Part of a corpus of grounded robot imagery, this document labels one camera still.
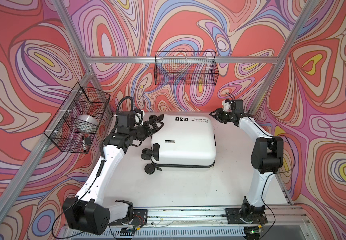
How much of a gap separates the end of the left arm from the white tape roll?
0.21m

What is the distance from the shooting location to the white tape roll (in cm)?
71

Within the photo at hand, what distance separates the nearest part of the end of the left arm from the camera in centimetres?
51

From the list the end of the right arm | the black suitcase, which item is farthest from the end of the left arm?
the end of the right arm

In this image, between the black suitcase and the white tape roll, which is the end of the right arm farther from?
the white tape roll

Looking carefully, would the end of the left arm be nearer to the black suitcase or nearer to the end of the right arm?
the black suitcase

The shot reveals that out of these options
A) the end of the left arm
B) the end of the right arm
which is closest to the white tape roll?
the end of the left arm

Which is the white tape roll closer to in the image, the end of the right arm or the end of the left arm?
the end of the left arm
